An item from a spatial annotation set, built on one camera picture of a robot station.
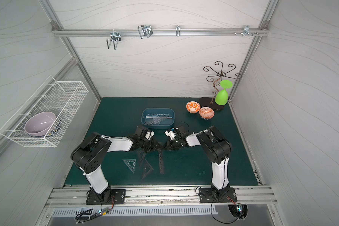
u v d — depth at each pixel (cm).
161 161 86
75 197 75
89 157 48
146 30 76
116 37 78
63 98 78
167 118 107
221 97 90
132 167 84
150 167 84
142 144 80
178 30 75
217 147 53
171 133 91
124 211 70
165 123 106
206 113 109
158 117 107
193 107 111
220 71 95
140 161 86
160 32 79
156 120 105
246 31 77
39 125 61
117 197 74
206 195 74
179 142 80
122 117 107
